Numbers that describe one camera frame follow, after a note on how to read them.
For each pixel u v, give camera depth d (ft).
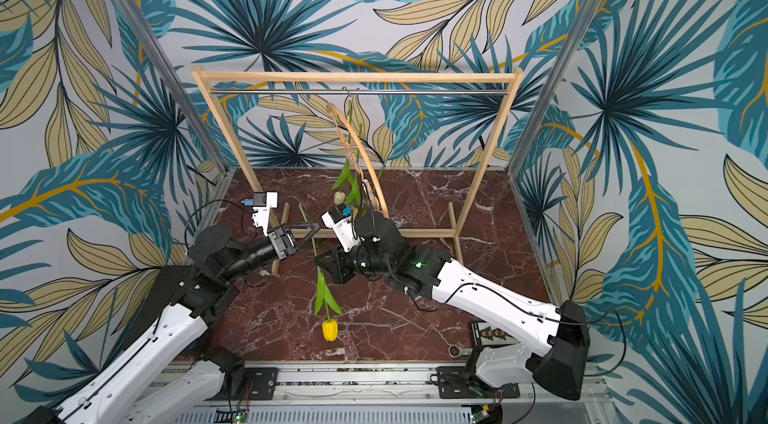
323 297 2.11
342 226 1.92
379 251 1.62
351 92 3.18
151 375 1.47
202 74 1.76
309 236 2.06
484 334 2.66
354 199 2.81
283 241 1.89
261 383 2.42
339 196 3.05
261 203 1.95
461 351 2.56
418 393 2.41
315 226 2.09
